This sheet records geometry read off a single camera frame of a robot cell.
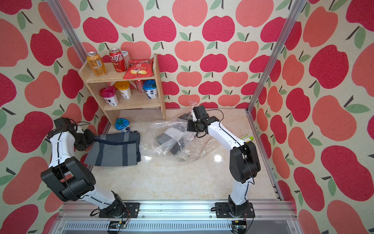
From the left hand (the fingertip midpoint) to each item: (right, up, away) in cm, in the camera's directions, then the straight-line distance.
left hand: (95, 139), depth 83 cm
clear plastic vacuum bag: (+58, -6, +6) cm, 58 cm away
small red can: (+21, +35, +14) cm, 43 cm away
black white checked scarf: (+45, -1, +10) cm, 46 cm away
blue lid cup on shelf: (+30, +32, +8) cm, 45 cm away
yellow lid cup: (+13, +32, +8) cm, 35 cm away
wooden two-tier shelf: (+26, +25, +16) cm, 39 cm away
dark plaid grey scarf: (+8, -7, +7) cm, 13 cm away
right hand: (+55, +6, +8) cm, 56 cm away
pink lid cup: (+5, +28, +5) cm, 28 cm away
